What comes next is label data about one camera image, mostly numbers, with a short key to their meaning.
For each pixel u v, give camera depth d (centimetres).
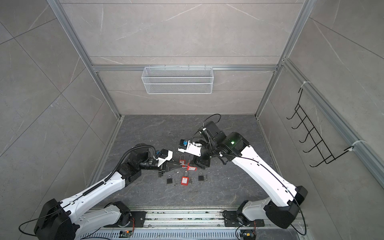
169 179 86
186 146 54
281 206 39
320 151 61
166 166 62
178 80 101
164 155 57
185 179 85
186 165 69
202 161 55
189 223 73
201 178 88
